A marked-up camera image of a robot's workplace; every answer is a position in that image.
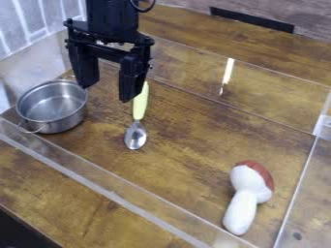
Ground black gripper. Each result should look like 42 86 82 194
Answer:
62 19 155 103

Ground white red plush mushroom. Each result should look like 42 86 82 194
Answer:
223 160 273 235

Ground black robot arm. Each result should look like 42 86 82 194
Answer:
62 0 155 103

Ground silver metal pot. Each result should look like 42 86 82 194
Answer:
16 79 88 134

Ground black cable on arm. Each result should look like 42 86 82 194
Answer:
128 0 157 14

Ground yellow handled metal spoon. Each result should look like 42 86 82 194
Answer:
124 82 148 150

